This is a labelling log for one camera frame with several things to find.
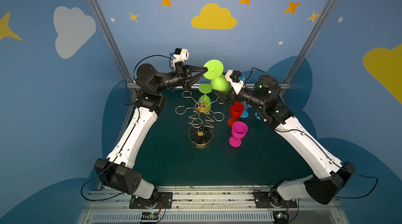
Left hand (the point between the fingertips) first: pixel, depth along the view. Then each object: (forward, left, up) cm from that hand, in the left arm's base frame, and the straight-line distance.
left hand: (205, 69), depth 51 cm
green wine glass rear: (+6, 0, -26) cm, 27 cm away
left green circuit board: (-36, +25, -58) cm, 73 cm away
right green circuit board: (-36, -37, -58) cm, 78 cm away
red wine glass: (+14, -19, -39) cm, 46 cm away
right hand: (+6, -7, -9) cm, 13 cm away
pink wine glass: (+2, -20, -42) cm, 46 cm away
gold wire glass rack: (+6, +2, -53) cm, 54 cm away
